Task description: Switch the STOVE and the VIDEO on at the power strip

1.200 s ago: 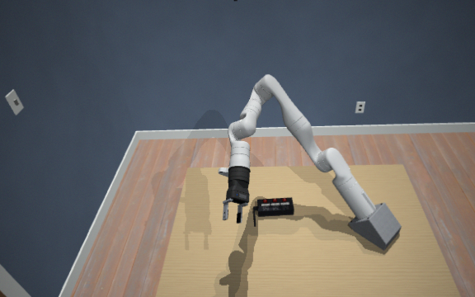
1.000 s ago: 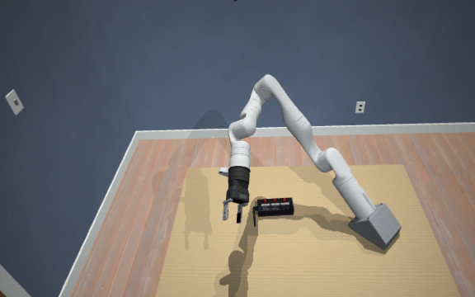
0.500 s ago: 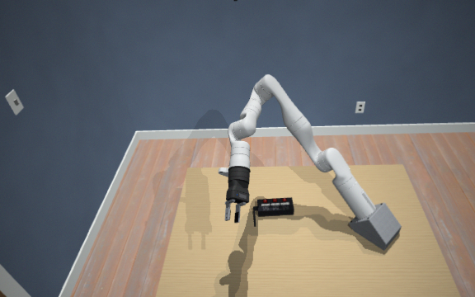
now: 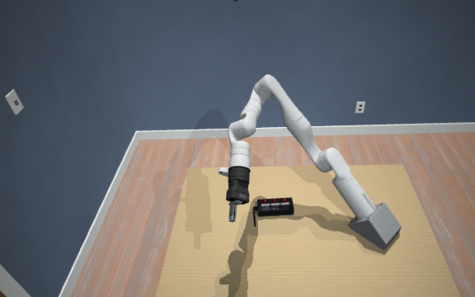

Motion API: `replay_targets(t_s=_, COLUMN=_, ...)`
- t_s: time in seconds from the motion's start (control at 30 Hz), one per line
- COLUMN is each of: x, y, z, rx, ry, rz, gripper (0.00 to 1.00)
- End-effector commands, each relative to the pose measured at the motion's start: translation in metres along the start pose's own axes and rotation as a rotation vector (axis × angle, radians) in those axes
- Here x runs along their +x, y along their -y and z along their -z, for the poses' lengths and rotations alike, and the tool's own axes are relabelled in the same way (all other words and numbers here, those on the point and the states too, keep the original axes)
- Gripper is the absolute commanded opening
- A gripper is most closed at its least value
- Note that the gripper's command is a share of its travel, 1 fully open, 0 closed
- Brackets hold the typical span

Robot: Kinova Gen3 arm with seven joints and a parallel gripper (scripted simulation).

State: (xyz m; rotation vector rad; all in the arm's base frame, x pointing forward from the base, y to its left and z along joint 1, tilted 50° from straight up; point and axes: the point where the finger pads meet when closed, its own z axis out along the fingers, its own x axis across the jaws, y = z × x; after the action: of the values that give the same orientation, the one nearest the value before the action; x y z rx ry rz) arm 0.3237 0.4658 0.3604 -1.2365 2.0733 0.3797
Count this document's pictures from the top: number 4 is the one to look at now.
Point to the black power strip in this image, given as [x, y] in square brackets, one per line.
[275, 206]

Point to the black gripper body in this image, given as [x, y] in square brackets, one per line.
[238, 174]

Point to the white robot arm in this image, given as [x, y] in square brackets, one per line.
[300, 128]

